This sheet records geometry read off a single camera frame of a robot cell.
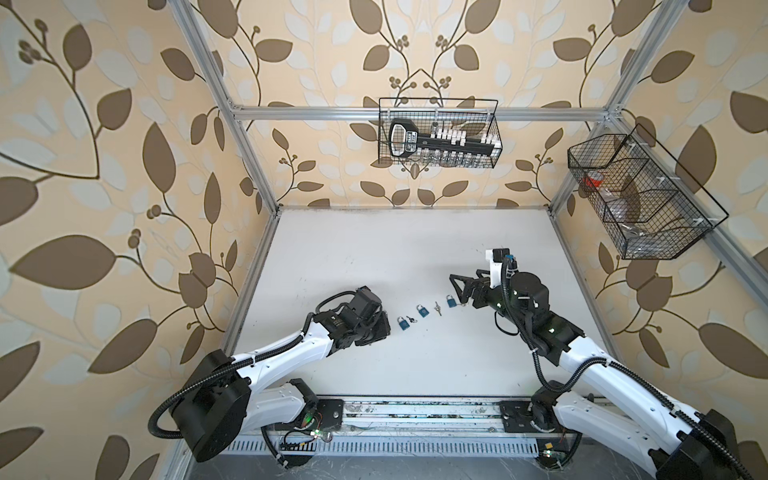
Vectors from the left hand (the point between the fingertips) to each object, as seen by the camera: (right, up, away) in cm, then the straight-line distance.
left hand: (395, 326), depth 82 cm
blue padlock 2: (+9, +2, +11) cm, 14 cm away
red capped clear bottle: (+58, +42, +4) cm, 72 cm away
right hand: (+18, +15, -6) cm, 24 cm away
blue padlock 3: (+18, +5, +11) cm, 21 cm away
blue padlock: (+3, -2, +8) cm, 9 cm away
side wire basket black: (+63, +33, -9) cm, 72 cm away
